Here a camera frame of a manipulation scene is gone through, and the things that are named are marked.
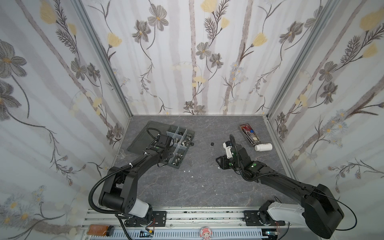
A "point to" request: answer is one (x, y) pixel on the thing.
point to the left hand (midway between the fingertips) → (166, 150)
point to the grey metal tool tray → (250, 134)
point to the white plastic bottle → (263, 147)
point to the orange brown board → (97, 229)
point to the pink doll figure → (206, 233)
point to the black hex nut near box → (192, 144)
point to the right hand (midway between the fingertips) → (215, 156)
